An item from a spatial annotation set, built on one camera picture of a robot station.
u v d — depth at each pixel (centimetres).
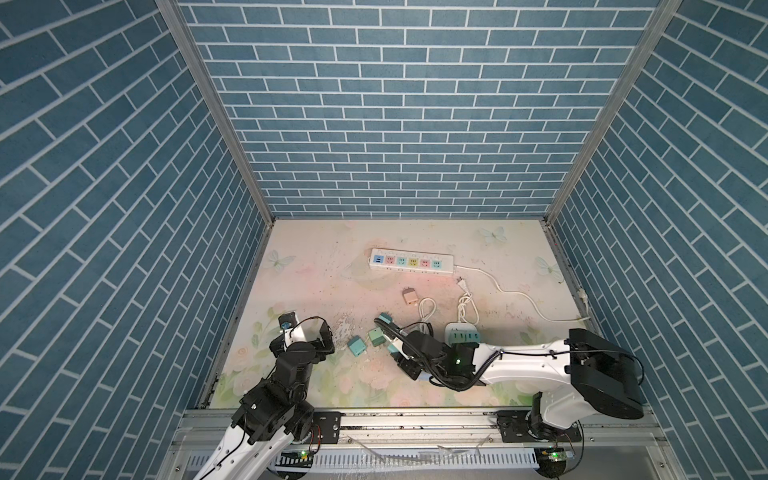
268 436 53
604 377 43
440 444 72
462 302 96
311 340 68
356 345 87
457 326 89
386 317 91
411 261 105
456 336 82
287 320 64
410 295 97
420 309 95
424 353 59
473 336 83
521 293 99
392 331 67
